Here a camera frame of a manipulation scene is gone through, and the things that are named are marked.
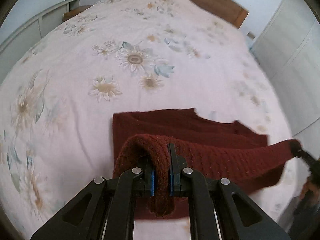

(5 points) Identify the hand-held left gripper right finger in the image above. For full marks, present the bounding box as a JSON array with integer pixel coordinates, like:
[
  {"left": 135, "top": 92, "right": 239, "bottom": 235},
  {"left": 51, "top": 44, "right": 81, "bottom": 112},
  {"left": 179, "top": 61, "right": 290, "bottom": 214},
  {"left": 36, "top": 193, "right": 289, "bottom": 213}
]
[{"left": 168, "top": 143, "right": 292, "bottom": 240}]

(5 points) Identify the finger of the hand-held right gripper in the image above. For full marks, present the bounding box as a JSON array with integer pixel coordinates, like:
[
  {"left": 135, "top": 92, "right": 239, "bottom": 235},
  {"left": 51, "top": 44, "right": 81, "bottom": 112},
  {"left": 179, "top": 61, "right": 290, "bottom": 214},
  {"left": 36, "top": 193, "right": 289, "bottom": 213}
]
[{"left": 290, "top": 140, "right": 320, "bottom": 170}]

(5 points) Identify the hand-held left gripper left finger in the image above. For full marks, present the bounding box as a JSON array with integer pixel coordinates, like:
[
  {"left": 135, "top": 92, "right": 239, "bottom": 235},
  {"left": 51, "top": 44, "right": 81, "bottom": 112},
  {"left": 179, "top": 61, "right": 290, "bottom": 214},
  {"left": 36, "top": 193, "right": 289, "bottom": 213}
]
[{"left": 30, "top": 157, "right": 157, "bottom": 240}]

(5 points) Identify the dark red knit sweater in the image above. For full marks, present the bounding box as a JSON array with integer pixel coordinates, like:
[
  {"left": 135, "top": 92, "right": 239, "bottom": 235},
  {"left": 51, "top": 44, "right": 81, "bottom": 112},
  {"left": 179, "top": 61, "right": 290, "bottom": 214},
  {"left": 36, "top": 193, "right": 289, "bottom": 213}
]
[{"left": 112, "top": 108, "right": 302, "bottom": 218}]

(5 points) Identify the white wardrobe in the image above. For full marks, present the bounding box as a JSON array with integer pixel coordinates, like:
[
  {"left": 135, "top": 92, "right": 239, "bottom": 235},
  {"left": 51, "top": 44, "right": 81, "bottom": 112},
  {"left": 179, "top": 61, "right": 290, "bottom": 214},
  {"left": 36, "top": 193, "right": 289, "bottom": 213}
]
[{"left": 251, "top": 0, "right": 320, "bottom": 135}]

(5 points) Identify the floral bed sheet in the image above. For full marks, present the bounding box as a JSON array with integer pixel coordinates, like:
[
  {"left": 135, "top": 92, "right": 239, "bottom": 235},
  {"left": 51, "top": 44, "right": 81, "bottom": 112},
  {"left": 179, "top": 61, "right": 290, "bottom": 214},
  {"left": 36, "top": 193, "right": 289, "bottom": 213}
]
[{"left": 0, "top": 0, "right": 300, "bottom": 240}]

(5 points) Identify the wooden nightstand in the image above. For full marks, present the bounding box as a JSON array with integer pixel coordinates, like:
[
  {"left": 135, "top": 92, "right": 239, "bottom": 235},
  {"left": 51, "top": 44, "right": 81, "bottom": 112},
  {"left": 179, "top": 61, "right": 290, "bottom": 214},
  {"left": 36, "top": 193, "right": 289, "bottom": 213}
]
[{"left": 63, "top": 5, "right": 93, "bottom": 20}]

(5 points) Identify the white low cabinet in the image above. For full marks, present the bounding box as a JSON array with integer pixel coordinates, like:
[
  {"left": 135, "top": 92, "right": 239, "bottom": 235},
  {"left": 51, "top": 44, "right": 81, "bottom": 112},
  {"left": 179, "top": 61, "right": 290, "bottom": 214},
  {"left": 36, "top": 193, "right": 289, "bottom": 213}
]
[{"left": 0, "top": 0, "right": 82, "bottom": 85}]

